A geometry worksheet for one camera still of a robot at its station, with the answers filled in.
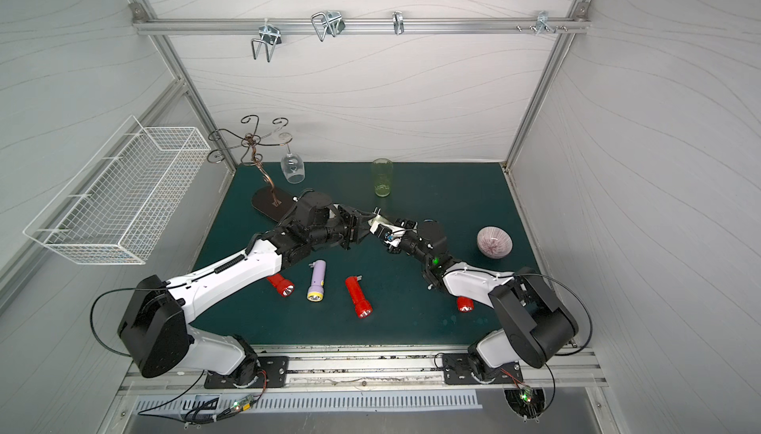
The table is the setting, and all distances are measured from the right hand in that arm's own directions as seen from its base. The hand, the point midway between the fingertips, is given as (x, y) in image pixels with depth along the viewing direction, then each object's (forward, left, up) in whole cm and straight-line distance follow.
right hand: (381, 214), depth 82 cm
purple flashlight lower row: (-17, +19, -16) cm, 30 cm away
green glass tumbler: (+24, +2, -10) cm, 26 cm away
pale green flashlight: (-11, -2, +9) cm, 14 cm away
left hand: (-5, 0, +5) cm, 7 cm away
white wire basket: (-9, +62, +14) cm, 64 cm away
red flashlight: (-16, +28, -15) cm, 35 cm away
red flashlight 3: (-18, -24, -17) cm, 35 cm away
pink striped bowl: (+3, -36, -18) cm, 41 cm away
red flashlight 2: (-20, +4, -17) cm, 26 cm away
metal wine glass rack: (+16, +41, -17) cm, 47 cm away
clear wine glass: (+15, +29, +2) cm, 32 cm away
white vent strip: (-41, -4, -20) cm, 46 cm away
